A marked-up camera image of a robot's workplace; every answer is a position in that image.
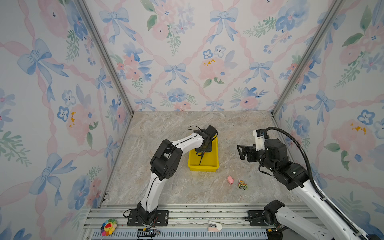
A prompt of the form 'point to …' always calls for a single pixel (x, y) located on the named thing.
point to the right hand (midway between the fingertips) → (245, 145)
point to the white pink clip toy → (214, 226)
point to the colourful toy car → (241, 184)
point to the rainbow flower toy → (108, 227)
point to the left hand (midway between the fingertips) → (207, 148)
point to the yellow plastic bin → (207, 161)
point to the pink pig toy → (230, 180)
